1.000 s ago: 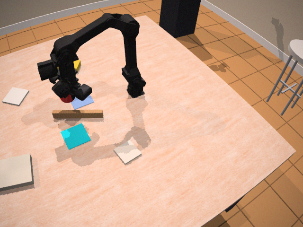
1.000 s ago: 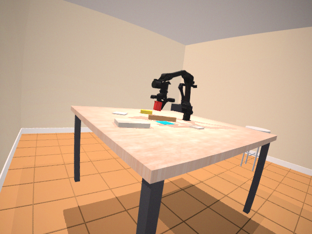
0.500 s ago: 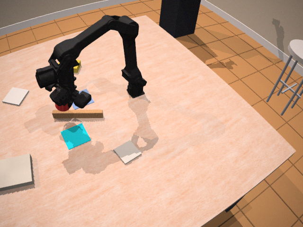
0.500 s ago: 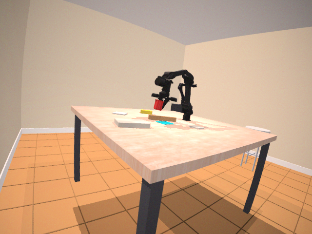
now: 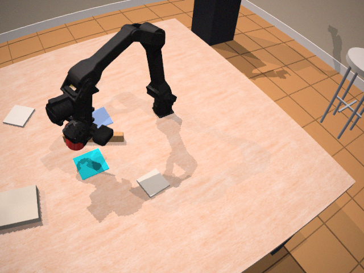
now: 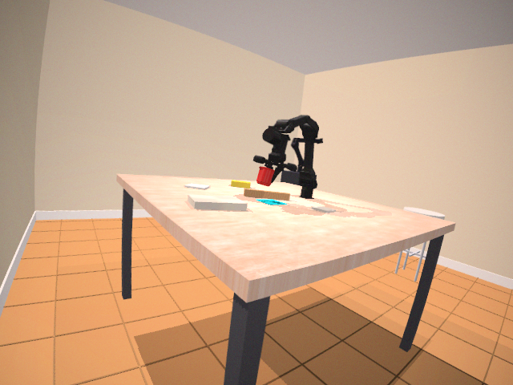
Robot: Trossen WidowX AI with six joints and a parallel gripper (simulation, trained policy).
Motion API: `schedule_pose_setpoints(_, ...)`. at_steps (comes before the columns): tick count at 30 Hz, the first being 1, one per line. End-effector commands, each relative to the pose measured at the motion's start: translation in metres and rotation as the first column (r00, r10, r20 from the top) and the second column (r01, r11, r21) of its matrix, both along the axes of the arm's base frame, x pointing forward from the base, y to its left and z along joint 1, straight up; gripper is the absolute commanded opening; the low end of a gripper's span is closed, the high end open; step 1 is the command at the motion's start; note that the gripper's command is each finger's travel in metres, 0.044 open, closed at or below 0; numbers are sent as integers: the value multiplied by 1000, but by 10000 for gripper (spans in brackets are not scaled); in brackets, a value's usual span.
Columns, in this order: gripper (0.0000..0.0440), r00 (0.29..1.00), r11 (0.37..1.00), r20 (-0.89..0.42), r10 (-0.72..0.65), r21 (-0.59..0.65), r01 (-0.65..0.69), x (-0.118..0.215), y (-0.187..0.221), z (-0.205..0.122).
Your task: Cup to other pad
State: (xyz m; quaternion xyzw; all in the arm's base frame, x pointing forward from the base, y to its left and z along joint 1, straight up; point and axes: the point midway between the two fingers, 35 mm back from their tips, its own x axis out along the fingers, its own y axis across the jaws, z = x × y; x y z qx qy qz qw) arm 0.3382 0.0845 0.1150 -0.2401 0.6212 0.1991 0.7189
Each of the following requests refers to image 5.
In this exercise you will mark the cream flat square tile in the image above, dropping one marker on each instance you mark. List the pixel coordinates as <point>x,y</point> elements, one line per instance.
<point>153,183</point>

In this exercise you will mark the long brown wooden bar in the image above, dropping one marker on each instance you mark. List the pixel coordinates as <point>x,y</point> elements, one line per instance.
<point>117,137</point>

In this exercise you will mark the white flat square pad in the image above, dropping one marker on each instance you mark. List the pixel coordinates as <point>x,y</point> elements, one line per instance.
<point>18,116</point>

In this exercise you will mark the beige flat slab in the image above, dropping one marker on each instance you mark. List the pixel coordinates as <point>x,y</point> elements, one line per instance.
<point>19,207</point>

